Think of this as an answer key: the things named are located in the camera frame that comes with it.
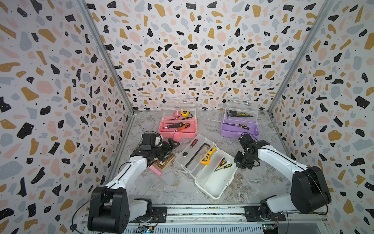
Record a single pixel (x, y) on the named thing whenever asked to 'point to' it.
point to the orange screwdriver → (186, 126)
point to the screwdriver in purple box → (242, 126)
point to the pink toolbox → (179, 119)
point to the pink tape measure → (177, 113)
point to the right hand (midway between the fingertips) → (236, 164)
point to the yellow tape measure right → (206, 161)
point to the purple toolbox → (240, 116)
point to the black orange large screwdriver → (175, 125)
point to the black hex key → (196, 153)
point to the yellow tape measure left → (212, 150)
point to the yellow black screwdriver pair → (224, 167)
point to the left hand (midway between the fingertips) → (177, 147)
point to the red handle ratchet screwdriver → (193, 144)
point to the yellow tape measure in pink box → (185, 113)
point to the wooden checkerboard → (167, 164)
